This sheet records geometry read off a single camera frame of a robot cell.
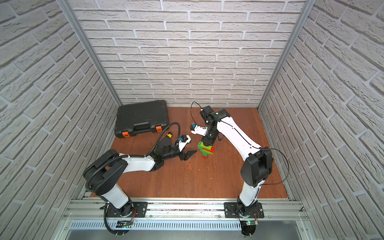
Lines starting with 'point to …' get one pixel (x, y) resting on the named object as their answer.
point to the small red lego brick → (203, 156)
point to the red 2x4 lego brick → (212, 150)
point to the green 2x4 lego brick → (204, 153)
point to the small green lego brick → (199, 147)
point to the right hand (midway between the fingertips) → (211, 140)
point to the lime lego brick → (207, 151)
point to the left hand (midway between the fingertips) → (195, 145)
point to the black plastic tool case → (134, 118)
